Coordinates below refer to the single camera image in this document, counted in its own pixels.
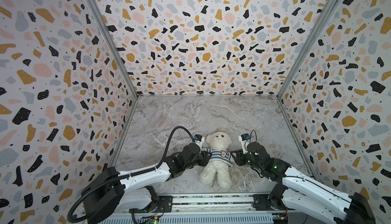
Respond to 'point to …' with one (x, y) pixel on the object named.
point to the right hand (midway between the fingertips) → (232, 150)
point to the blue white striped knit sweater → (220, 155)
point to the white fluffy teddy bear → (217, 169)
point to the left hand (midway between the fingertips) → (213, 152)
